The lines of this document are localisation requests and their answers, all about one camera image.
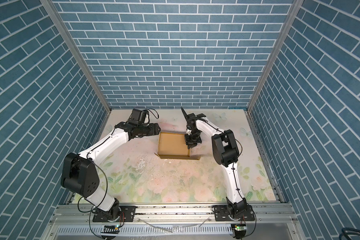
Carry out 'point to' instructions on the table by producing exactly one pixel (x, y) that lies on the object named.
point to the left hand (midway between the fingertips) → (156, 129)
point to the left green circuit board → (111, 229)
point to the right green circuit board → (240, 227)
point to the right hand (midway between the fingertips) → (187, 146)
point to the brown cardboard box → (172, 145)
